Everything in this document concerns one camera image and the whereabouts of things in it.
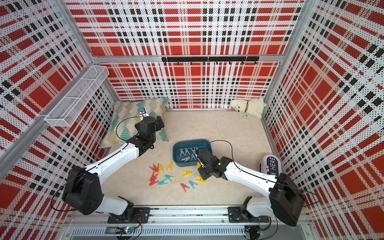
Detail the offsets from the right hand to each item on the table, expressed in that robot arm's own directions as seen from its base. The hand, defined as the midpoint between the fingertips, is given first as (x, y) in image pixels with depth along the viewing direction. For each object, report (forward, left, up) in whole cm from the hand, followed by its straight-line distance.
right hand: (206, 169), depth 82 cm
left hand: (+24, +30, +16) cm, 42 cm away
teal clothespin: (+11, +8, -5) cm, 14 cm away
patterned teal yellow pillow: (+34, +52, +10) cm, 63 cm away
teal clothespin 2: (-6, +8, -7) cm, 12 cm away
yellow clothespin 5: (+3, +28, -6) cm, 29 cm away
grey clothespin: (+14, +15, -5) cm, 22 cm away
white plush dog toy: (+50, -39, -1) cm, 64 cm away
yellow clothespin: (+2, +4, 0) cm, 5 cm away
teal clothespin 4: (-5, +25, -6) cm, 26 cm away
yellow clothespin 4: (+5, +22, -6) cm, 23 cm away
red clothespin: (-7, +13, -7) cm, 16 cm away
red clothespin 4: (-6, +31, -6) cm, 32 cm away
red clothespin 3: (-2, +31, -6) cm, 31 cm away
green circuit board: (-27, +39, -5) cm, 48 cm away
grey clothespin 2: (+15, +12, -5) cm, 20 cm away
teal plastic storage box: (+14, +14, -6) cm, 20 cm away
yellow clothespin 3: (+1, +11, -7) cm, 13 cm away
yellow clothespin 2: (-8, +3, +6) cm, 10 cm away
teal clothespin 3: (-2, +22, -6) cm, 23 cm away
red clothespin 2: (+3, +31, -5) cm, 32 cm away
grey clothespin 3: (+9, +12, -6) cm, 16 cm away
